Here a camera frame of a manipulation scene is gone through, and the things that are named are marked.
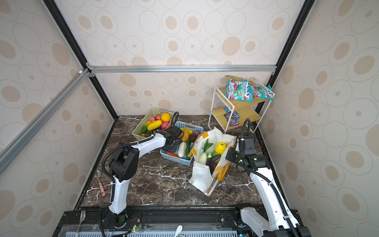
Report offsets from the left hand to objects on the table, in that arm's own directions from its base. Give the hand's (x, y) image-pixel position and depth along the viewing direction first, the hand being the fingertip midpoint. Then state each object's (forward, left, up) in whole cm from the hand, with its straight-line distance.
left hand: (174, 145), depth 97 cm
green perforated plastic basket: (+11, +27, +1) cm, 30 cm away
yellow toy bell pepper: (-7, -28, +10) cm, 31 cm away
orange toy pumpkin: (+2, -7, +5) cm, 9 cm away
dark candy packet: (+10, -38, +13) cm, 41 cm away
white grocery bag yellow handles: (-23, -17, +4) cm, 29 cm away
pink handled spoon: (-18, +45, -3) cm, 49 cm away
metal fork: (-41, +43, -3) cm, 60 cm away
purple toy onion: (+5, -12, +3) cm, 13 cm away
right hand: (-13, -33, +13) cm, 38 cm away
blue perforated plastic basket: (-11, -5, +1) cm, 12 cm away
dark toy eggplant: (-15, -22, +6) cm, 27 cm away
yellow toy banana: (+16, +14, +3) cm, 22 cm away
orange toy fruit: (+23, +8, +3) cm, 24 cm away
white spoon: (-46, -6, -2) cm, 47 cm away
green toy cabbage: (-8, -25, +5) cm, 27 cm away
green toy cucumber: (0, -9, -3) cm, 10 cm away
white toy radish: (-12, -18, +6) cm, 23 cm away
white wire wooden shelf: (+24, -50, +9) cm, 56 cm away
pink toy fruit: (+16, +8, +2) cm, 18 cm away
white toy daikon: (-3, -5, 0) cm, 6 cm away
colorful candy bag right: (+17, -52, +30) cm, 63 cm away
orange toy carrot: (-7, +1, +1) cm, 7 cm away
